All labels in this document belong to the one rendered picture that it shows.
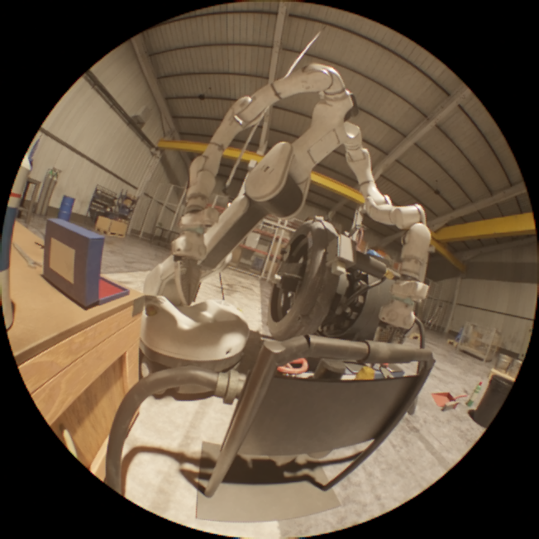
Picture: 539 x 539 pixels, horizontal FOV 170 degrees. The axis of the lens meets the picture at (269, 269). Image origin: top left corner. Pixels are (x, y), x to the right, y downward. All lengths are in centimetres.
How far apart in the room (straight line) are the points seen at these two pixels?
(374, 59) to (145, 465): 862
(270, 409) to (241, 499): 44
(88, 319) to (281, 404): 31
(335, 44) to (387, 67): 189
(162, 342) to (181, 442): 36
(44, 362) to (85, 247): 17
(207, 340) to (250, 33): 864
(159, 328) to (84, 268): 39
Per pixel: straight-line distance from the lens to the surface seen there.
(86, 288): 33
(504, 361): 437
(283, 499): 69
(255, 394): 22
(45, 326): 30
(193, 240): 49
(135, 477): 66
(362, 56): 807
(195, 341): 64
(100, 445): 57
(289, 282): 87
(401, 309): 50
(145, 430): 73
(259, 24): 836
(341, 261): 69
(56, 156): 859
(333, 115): 76
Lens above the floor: 62
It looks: 1 degrees down
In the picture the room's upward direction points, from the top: 18 degrees clockwise
